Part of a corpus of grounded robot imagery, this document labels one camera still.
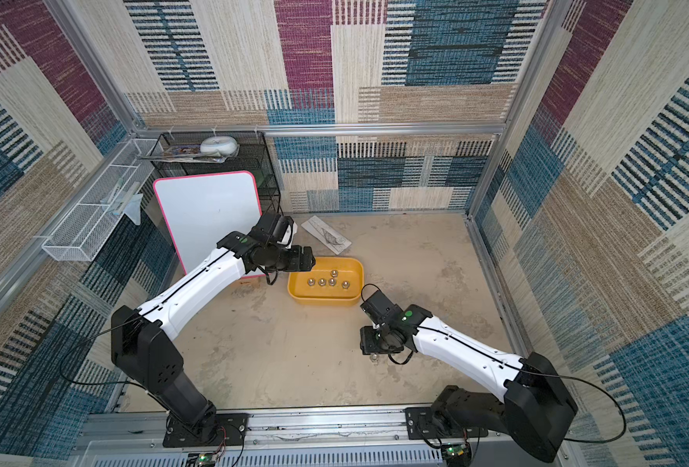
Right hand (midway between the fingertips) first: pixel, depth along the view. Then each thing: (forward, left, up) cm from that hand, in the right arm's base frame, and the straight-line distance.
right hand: (368, 342), depth 81 cm
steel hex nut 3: (+22, +6, -5) cm, 23 cm away
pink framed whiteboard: (+31, +46, +22) cm, 60 cm away
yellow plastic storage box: (+27, +5, -3) cm, 27 cm away
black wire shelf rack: (+50, +35, +26) cm, 66 cm away
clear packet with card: (+41, +10, -5) cm, 42 cm away
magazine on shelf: (+49, +54, +28) cm, 79 cm away
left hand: (+19, +18, +12) cm, 29 cm away
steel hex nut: (+22, +14, -5) cm, 27 cm away
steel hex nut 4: (-2, -2, -6) cm, 7 cm away
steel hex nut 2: (+23, +11, -5) cm, 26 cm away
